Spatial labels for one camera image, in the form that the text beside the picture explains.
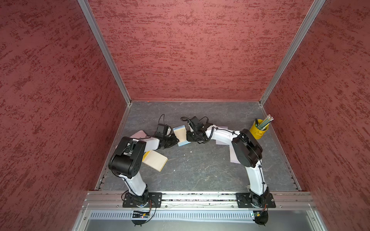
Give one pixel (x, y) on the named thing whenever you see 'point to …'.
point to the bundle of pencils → (265, 122)
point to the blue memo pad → (180, 132)
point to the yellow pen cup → (257, 133)
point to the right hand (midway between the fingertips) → (187, 140)
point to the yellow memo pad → (154, 160)
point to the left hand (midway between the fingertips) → (179, 143)
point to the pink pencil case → (139, 134)
